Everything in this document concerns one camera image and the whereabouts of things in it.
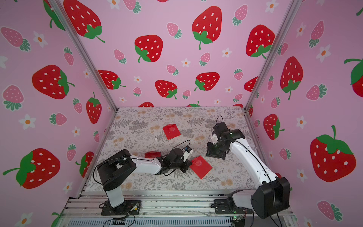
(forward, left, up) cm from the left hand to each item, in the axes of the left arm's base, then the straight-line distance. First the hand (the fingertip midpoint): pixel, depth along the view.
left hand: (193, 163), depth 88 cm
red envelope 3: (+8, +28, -3) cm, 30 cm away
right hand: (0, -11, +12) cm, 16 cm away
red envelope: (-1, -4, -2) cm, 5 cm away
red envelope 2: (+27, +16, -2) cm, 32 cm away
